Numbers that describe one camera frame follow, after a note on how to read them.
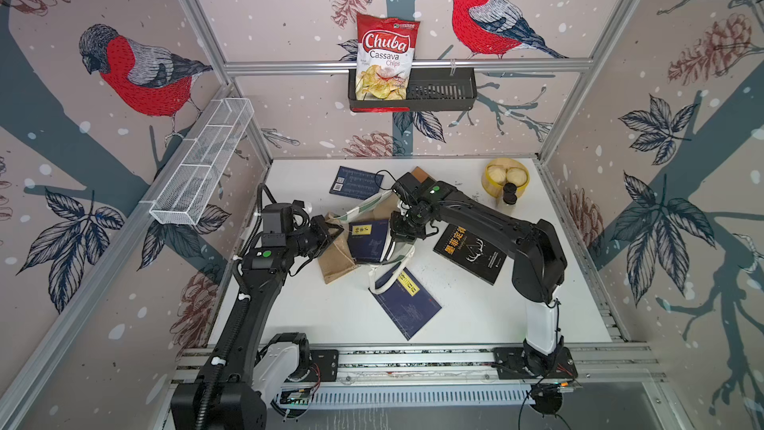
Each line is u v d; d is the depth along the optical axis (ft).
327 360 2.43
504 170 3.65
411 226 2.40
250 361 1.51
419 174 3.74
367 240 2.86
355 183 3.72
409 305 2.73
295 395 2.32
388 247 2.73
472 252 3.03
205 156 2.62
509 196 3.22
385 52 2.74
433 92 3.51
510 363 2.39
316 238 2.24
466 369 2.41
